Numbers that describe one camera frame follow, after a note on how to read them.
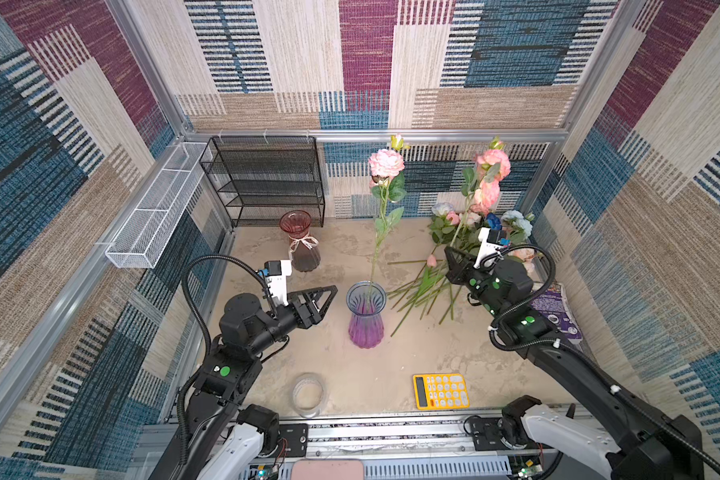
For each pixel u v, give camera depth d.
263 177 1.08
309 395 0.81
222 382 0.47
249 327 0.48
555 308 0.94
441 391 0.79
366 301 0.80
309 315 0.57
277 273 0.59
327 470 0.69
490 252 0.64
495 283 0.56
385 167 0.61
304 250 0.95
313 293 0.66
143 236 0.91
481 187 0.68
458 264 0.66
